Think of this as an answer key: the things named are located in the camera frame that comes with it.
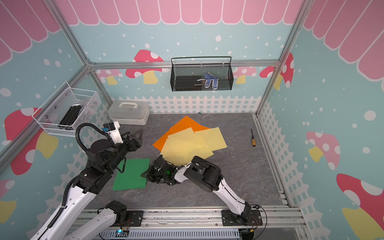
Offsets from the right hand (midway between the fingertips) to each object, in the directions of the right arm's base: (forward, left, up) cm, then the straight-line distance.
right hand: (140, 176), depth 85 cm
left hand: (+9, -6, +29) cm, 31 cm away
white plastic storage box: (+46, +16, +7) cm, 49 cm away
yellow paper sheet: (+21, -22, -4) cm, 31 cm away
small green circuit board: (-26, +4, -5) cm, 27 cm away
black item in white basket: (+16, +26, +33) cm, 45 cm away
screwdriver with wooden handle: (+26, -72, -3) cm, 77 cm away
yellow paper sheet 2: (+29, -45, -3) cm, 53 cm away
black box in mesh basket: (+47, -28, +30) cm, 62 cm away
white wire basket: (+24, +35, +30) cm, 52 cm away
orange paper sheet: (+44, -23, -4) cm, 50 cm away
